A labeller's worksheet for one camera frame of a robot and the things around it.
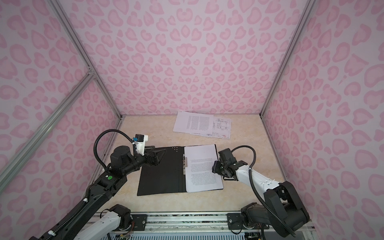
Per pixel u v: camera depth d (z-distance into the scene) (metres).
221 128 1.13
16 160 0.53
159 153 0.66
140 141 0.63
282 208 0.41
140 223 0.73
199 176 0.88
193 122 1.17
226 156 0.69
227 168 0.66
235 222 0.73
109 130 0.55
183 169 0.90
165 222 0.75
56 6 0.68
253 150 0.73
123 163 0.56
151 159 0.65
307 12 0.71
